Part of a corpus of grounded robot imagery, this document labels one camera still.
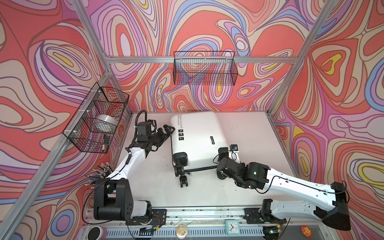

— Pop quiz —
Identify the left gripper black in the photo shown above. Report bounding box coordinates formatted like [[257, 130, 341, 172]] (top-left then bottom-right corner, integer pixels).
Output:
[[146, 125, 174, 147]]

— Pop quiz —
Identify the black suitcase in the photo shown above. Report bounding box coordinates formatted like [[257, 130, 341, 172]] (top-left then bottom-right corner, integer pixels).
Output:
[[171, 112, 240, 188]]

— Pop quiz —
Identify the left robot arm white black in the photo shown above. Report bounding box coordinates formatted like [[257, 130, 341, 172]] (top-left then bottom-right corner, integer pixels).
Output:
[[91, 110, 175, 224]]

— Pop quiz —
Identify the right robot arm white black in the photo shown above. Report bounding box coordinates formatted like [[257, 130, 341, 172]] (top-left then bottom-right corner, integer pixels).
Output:
[[217, 157, 352, 231]]

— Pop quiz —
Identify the small black device in basket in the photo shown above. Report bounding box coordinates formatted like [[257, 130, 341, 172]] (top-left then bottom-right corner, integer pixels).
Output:
[[103, 135, 111, 148]]

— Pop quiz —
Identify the red pen cup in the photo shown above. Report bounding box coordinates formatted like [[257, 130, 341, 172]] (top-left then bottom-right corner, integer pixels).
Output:
[[85, 162, 115, 186]]

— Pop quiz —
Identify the small teal clock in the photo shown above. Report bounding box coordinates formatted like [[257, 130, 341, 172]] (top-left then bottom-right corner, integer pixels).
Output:
[[226, 220, 240, 236]]

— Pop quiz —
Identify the round beige badge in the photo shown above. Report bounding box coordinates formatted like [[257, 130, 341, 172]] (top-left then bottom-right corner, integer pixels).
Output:
[[175, 225, 188, 240]]

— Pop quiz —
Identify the round orange sticker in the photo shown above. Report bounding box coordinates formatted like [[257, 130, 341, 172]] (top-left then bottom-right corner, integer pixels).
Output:
[[301, 225, 313, 238]]

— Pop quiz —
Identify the black round speaker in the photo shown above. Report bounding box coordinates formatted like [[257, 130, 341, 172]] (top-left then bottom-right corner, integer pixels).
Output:
[[86, 226, 107, 240]]

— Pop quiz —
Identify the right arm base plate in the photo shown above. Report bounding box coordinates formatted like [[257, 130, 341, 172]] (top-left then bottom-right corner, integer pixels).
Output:
[[243, 208, 287, 225]]

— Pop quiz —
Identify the black wire basket left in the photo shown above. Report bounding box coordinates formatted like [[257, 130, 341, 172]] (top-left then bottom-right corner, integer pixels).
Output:
[[63, 83, 130, 154]]

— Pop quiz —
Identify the black wire basket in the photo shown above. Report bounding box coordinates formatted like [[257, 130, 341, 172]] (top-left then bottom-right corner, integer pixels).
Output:
[[63, 83, 130, 154], [173, 50, 238, 86]]

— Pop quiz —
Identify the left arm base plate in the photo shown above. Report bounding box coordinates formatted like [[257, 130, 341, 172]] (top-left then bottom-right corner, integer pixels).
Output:
[[126, 209, 167, 227]]

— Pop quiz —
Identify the black wire basket back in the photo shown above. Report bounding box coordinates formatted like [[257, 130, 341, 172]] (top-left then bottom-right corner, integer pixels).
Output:
[[173, 50, 238, 86]]

